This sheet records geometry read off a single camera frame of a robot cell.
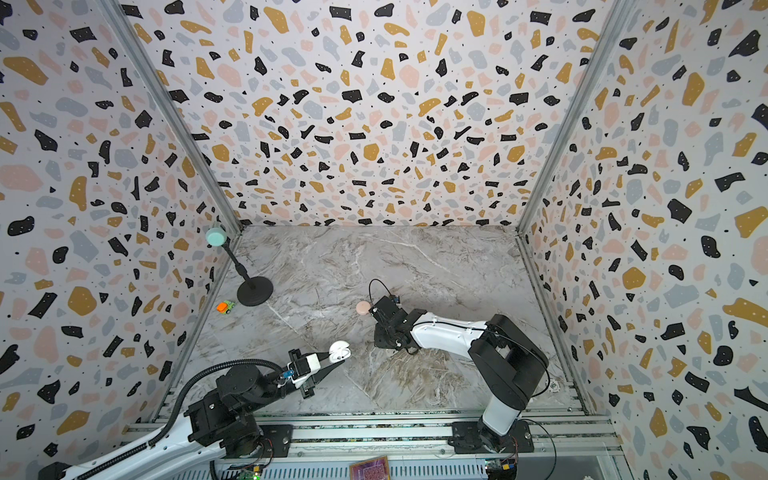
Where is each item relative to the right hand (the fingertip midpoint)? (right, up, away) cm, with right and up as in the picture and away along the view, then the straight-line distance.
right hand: (378, 334), depth 88 cm
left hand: (-6, +2, -23) cm, 24 cm away
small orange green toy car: (-49, +7, +7) cm, 50 cm away
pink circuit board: (0, -26, -19) cm, 32 cm away
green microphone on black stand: (-43, +12, +12) cm, 46 cm away
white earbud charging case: (-7, +3, -24) cm, 25 cm away
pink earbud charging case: (-6, +6, +10) cm, 13 cm away
